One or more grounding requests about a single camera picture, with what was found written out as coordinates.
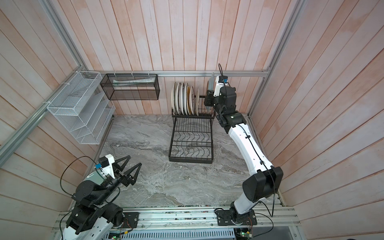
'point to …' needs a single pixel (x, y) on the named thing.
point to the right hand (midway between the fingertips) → (207, 89)
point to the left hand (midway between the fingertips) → (136, 163)
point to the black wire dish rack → (191, 138)
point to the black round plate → (197, 102)
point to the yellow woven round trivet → (188, 101)
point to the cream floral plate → (172, 97)
